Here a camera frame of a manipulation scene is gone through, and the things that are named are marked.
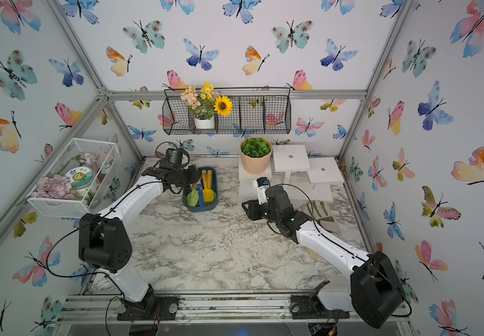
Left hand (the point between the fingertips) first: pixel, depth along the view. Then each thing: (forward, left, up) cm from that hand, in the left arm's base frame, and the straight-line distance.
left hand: (202, 172), depth 90 cm
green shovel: (-2, +7, -16) cm, 17 cm away
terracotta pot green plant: (+2, -23, +8) cm, 24 cm away
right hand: (-16, -19, +1) cm, 25 cm away
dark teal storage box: (-8, -1, -14) cm, 16 cm away
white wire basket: (-2, +34, +12) cm, 36 cm away
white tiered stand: (-1, -46, -4) cm, 46 cm away
